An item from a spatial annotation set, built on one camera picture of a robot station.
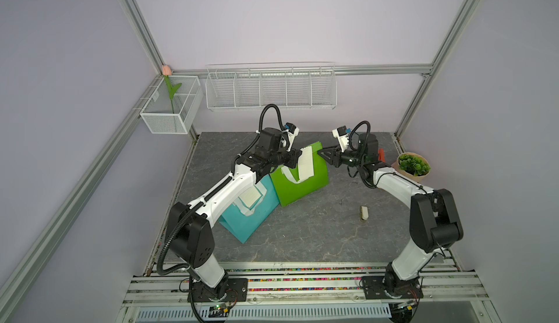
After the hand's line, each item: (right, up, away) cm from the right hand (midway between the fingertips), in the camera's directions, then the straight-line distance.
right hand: (319, 149), depth 86 cm
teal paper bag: (-29, -28, -9) cm, 41 cm away
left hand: (-7, -2, -7) cm, 10 cm away
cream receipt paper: (-6, -5, -3) cm, 9 cm away
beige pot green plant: (+40, -7, +4) cm, 40 cm away
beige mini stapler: (+19, -27, +2) cm, 33 cm away
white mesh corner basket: (-60, +13, -8) cm, 62 cm away
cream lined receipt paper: (-27, -18, -5) cm, 33 cm away
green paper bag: (-12, -17, 0) cm, 21 cm away
